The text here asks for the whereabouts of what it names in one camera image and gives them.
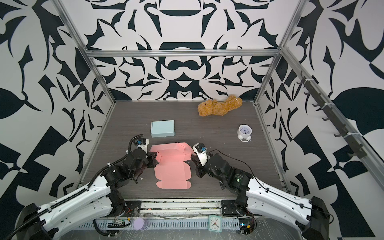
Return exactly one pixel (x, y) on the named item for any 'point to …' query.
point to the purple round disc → (140, 224)
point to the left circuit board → (119, 223)
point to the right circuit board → (247, 226)
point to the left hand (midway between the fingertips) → (157, 151)
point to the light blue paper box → (162, 128)
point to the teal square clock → (215, 223)
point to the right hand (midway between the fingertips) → (192, 157)
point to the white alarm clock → (244, 132)
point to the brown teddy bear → (212, 107)
